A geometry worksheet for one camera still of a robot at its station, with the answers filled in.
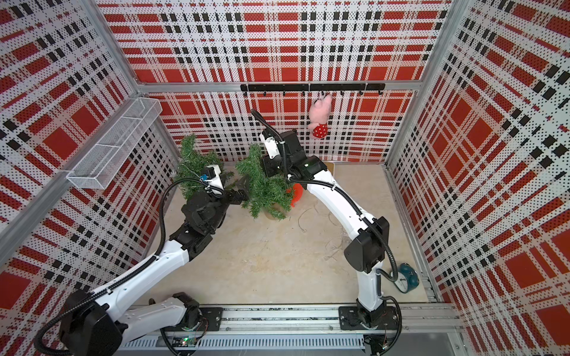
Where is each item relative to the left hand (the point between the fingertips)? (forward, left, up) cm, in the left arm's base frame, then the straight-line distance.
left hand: (241, 175), depth 74 cm
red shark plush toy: (+14, -19, -28) cm, 36 cm away
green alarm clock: (-27, -58, -25) cm, 69 cm away
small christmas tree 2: (0, -10, -11) cm, 14 cm away
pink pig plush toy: (+33, -29, +3) cm, 44 cm away
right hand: (+6, -8, +1) cm, 10 cm away
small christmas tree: (+7, +20, -2) cm, 21 cm away
